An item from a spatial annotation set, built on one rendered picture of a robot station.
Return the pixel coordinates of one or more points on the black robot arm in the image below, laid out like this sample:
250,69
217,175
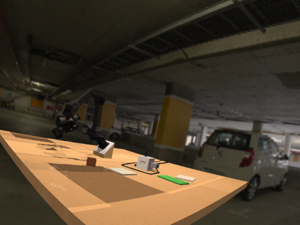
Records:
69,118

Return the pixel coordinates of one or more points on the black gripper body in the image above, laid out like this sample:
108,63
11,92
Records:
59,133

